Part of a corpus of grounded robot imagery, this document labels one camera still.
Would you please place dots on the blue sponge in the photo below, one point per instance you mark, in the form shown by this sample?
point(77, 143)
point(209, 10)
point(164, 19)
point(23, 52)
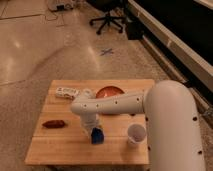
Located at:
point(97, 136)

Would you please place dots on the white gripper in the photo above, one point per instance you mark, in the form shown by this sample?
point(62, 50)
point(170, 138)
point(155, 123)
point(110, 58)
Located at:
point(89, 122)

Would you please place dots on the black bag on floor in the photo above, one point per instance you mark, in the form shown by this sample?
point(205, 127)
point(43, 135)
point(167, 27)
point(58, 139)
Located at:
point(134, 30)

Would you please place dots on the clear plastic bottle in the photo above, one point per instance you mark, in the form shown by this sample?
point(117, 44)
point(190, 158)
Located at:
point(65, 92)

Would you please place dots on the red brown sausage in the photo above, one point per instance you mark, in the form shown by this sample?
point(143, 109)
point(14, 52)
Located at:
point(54, 124)

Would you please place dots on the white paper cup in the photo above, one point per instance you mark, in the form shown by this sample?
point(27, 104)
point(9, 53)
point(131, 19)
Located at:
point(136, 134)

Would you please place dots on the black office chair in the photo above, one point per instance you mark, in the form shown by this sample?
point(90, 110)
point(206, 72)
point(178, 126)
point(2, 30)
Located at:
point(107, 6)

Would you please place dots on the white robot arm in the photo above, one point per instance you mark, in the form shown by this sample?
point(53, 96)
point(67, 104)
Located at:
point(173, 130)

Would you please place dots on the wooden table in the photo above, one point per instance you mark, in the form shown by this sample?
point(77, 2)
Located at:
point(71, 146)

